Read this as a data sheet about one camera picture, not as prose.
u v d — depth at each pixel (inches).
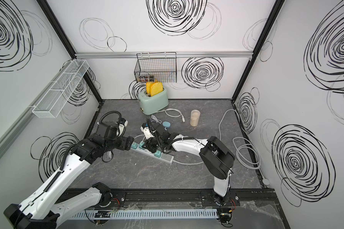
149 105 41.0
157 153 32.4
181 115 42.7
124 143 25.7
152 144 29.6
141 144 32.3
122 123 25.4
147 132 30.3
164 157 33.7
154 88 39.2
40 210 15.0
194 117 38.3
